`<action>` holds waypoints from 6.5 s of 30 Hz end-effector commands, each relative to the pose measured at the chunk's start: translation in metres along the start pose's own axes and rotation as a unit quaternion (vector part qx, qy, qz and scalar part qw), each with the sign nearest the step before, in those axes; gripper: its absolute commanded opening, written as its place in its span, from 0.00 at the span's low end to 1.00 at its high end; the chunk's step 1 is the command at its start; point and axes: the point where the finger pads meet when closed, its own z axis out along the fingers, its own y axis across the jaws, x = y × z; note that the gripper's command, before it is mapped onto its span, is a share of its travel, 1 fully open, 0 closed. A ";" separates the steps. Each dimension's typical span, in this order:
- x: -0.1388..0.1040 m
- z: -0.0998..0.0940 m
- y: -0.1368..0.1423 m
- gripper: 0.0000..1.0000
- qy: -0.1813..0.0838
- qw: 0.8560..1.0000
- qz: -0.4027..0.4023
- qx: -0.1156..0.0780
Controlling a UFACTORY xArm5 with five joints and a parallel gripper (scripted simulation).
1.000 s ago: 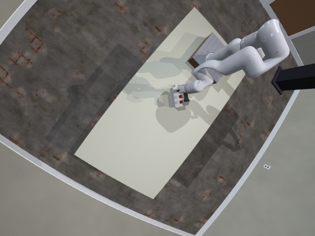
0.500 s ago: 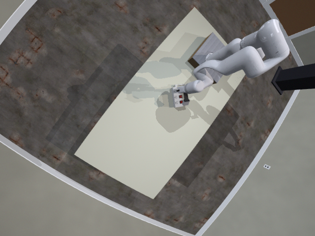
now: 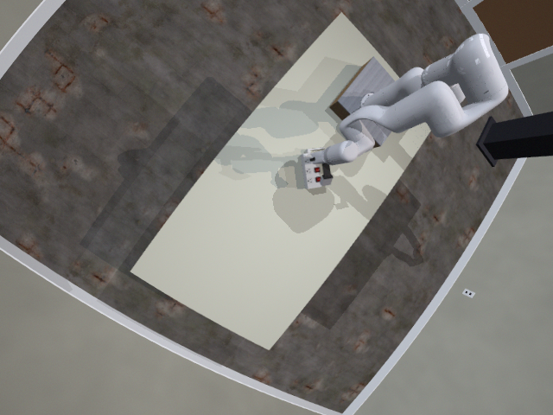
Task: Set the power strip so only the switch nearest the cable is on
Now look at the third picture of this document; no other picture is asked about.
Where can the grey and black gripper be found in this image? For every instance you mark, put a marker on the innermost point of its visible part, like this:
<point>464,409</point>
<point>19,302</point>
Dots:
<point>318,157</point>

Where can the white power strip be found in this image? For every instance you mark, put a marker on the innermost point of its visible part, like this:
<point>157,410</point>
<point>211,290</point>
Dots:
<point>311,172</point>

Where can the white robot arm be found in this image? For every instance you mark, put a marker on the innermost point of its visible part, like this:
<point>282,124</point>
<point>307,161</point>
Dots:
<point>475,75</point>

